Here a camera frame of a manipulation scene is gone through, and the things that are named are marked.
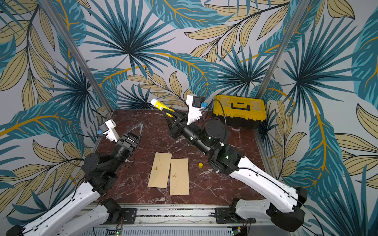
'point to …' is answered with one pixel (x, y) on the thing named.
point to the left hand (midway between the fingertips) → (144, 126)
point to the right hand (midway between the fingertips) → (165, 110)
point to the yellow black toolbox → (240, 110)
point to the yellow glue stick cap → (200, 164)
